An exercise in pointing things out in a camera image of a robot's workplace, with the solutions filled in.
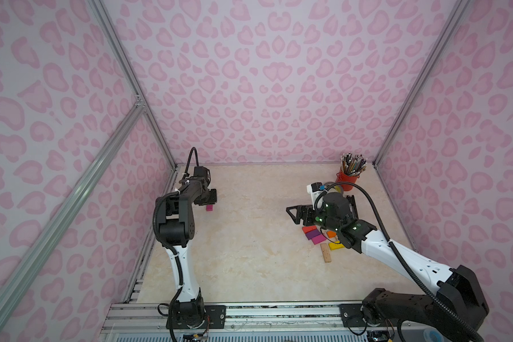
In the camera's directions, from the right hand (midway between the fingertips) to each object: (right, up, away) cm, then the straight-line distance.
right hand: (292, 209), depth 79 cm
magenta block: (-36, -2, +22) cm, 42 cm away
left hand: (-34, +2, +27) cm, 44 cm away
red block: (+9, -10, +15) cm, 20 cm away
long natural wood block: (+15, -19, +9) cm, 26 cm away
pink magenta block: (+13, -15, +13) cm, 23 cm away
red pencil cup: (+27, +12, +26) cm, 39 cm away
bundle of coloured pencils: (+30, +18, +19) cm, 40 cm away
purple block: (+11, -12, +13) cm, 21 cm away
